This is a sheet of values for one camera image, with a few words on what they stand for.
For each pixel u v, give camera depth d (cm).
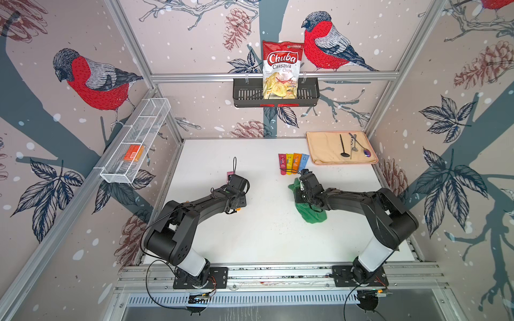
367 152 114
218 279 73
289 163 107
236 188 74
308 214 86
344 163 110
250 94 95
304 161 109
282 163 107
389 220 47
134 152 71
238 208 80
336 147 118
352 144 118
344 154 114
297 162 107
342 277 73
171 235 45
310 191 74
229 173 107
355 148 114
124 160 71
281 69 85
